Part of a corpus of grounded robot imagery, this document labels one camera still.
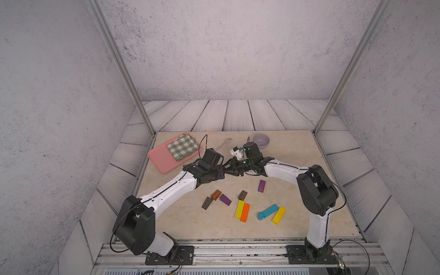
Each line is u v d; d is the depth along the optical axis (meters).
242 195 0.91
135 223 0.42
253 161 0.74
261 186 0.94
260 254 0.74
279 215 0.84
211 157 0.65
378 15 0.72
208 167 0.64
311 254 0.64
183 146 1.11
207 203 0.89
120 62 0.86
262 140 1.11
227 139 1.17
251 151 0.74
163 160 1.08
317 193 0.51
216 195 0.91
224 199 0.89
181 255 0.73
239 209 0.86
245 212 0.86
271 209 0.87
